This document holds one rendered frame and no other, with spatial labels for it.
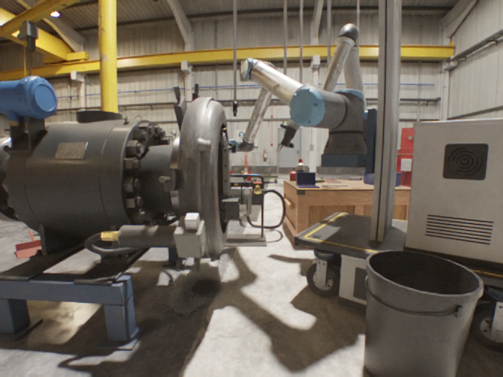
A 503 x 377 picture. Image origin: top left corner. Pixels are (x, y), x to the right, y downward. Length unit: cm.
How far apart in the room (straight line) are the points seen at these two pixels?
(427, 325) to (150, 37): 1477
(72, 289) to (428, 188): 139
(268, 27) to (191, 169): 1277
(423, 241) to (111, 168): 124
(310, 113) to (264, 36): 1231
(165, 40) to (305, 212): 1323
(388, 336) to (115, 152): 112
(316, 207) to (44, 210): 165
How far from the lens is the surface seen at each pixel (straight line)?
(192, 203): 84
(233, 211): 115
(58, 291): 116
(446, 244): 113
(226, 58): 1235
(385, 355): 91
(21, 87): 126
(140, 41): 1506
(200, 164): 83
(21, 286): 126
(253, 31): 1338
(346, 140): 109
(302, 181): 205
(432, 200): 109
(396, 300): 79
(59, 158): 118
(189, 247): 81
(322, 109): 97
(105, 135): 114
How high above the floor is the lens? 70
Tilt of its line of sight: 7 degrees down
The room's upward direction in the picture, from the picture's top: straight up
